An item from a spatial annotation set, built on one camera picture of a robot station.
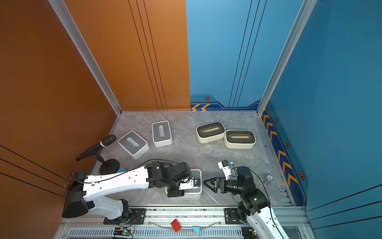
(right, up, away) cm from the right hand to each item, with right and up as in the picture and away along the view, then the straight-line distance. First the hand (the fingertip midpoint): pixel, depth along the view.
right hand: (208, 184), depth 72 cm
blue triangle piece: (-6, -20, -3) cm, 21 cm away
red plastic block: (-16, -19, -2) cm, 25 cm away
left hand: (-12, -1, +1) cm, 12 cm away
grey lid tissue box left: (-47, +16, +25) cm, 56 cm away
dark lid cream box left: (+4, +24, +28) cm, 37 cm away
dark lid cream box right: (+25, +19, +34) cm, 46 cm away
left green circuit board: (-43, -23, 0) cm, 49 cm away
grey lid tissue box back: (-30, +22, +32) cm, 49 cm away
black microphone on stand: (-59, +3, +17) cm, 62 cm away
